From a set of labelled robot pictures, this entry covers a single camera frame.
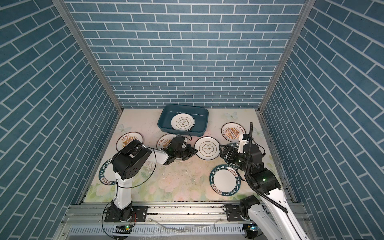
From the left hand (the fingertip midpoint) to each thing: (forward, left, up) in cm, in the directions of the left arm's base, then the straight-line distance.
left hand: (199, 151), depth 95 cm
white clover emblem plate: (+26, +11, -1) cm, 28 cm away
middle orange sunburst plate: (+9, +24, -2) cm, 26 cm away
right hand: (-10, -12, +22) cm, 27 cm away
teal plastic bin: (+33, -1, +2) cm, 33 cm away
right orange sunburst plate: (+17, -24, -1) cm, 29 cm away
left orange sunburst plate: (+12, +50, -2) cm, 51 cm away
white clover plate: (+3, -6, -2) cm, 7 cm away
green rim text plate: (-13, +55, -3) cm, 56 cm away
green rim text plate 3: (+3, -22, +3) cm, 23 cm away
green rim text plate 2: (-17, -15, -3) cm, 23 cm away
